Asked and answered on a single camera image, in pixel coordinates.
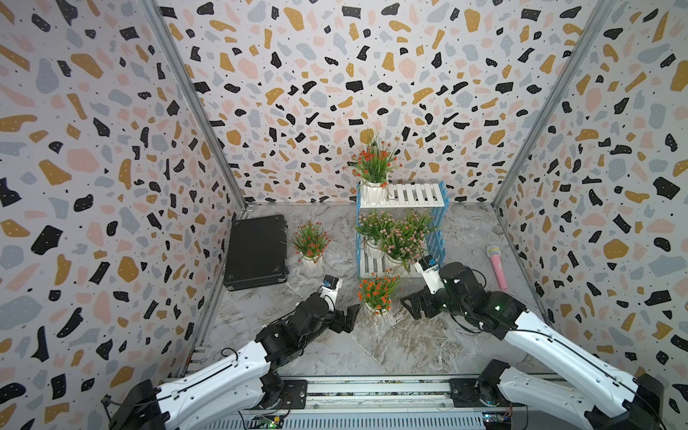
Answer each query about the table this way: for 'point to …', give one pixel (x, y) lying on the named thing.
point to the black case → (256, 253)
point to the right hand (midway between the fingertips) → (413, 296)
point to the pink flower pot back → (369, 227)
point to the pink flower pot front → (395, 249)
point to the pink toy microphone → (494, 252)
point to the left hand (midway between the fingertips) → (351, 300)
